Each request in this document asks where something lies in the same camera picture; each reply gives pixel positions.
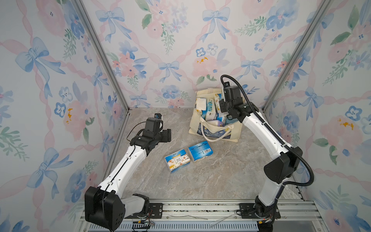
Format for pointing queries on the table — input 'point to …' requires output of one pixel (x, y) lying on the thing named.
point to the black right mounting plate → (247, 210)
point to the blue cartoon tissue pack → (177, 160)
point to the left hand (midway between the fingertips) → (165, 131)
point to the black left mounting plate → (155, 211)
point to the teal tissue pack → (210, 113)
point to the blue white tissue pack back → (201, 106)
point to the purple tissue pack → (221, 123)
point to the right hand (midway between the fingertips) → (229, 99)
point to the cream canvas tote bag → (206, 121)
